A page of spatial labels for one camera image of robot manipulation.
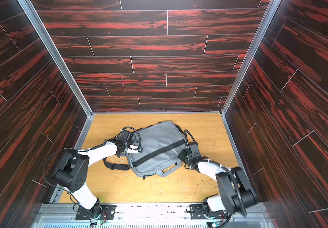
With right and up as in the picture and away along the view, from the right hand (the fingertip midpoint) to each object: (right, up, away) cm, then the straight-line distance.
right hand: (182, 153), depth 94 cm
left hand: (-39, +5, +3) cm, 39 cm away
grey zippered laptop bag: (-14, +7, 0) cm, 15 cm away
